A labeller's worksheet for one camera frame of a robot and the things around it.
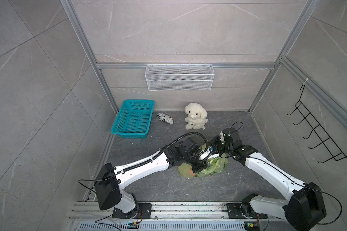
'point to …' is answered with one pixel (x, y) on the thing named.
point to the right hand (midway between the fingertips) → (205, 142)
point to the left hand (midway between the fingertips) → (210, 162)
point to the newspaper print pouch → (166, 118)
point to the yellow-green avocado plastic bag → (215, 165)
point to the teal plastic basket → (134, 119)
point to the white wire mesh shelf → (180, 77)
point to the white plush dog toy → (196, 117)
